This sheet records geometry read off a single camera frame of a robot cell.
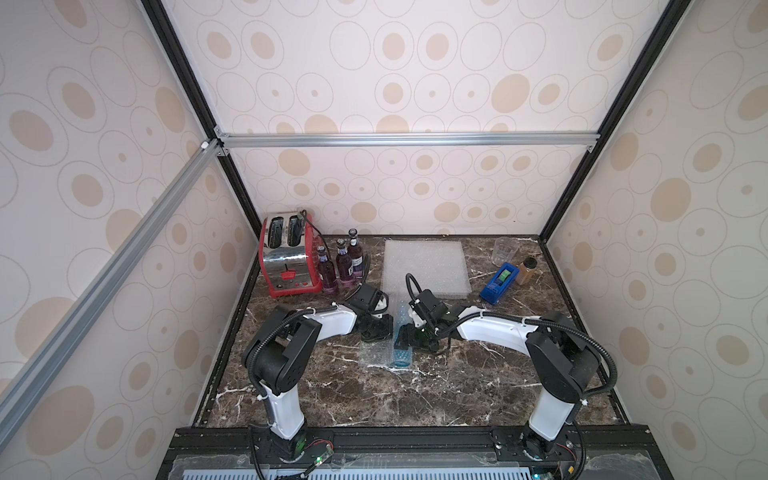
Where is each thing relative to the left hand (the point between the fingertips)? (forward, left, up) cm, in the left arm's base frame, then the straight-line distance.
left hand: (404, 333), depth 91 cm
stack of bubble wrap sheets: (+28, -13, -1) cm, 31 cm away
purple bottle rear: (+24, +16, +9) cm, 30 cm away
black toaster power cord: (+33, +29, +7) cm, 44 cm away
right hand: (-4, -2, 0) cm, 4 cm away
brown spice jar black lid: (+21, -41, +6) cm, 46 cm away
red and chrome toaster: (+20, +36, +15) cm, 43 cm away
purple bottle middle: (+20, +19, +9) cm, 29 cm away
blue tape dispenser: (+17, -32, +3) cm, 37 cm away
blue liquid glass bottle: (-9, +1, +3) cm, 9 cm away
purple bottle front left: (+16, +25, +9) cm, 31 cm away
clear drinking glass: (+35, -39, 0) cm, 52 cm away
